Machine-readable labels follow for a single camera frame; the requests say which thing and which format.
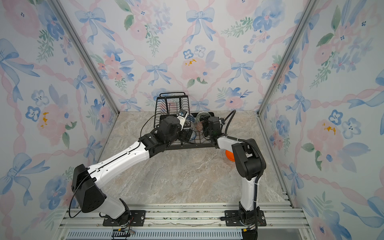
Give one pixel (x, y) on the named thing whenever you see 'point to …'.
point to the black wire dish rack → (177, 104)
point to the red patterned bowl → (199, 126)
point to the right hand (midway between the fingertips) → (200, 118)
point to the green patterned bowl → (202, 116)
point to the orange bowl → (230, 155)
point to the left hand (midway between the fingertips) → (185, 123)
